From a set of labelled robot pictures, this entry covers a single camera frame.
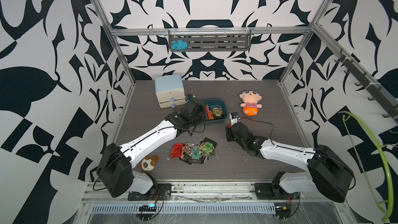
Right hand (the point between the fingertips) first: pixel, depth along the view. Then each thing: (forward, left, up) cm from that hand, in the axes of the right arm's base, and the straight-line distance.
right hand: (226, 125), depth 88 cm
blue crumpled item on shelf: (+38, +26, +27) cm, 53 cm away
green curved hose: (-7, -51, +17) cm, 54 cm away
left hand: (+3, +12, +12) cm, 17 cm away
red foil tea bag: (-12, +27, -5) cm, 30 cm away
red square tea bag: (+3, +9, +6) cm, 12 cm away
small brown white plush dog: (-19, +41, -4) cm, 46 cm away
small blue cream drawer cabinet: (+20, +33, +6) cm, 39 cm away
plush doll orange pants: (+19, -18, -2) cm, 27 cm away
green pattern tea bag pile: (-13, +16, -6) cm, 21 cm away
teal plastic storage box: (+18, +1, -3) cm, 19 cm away
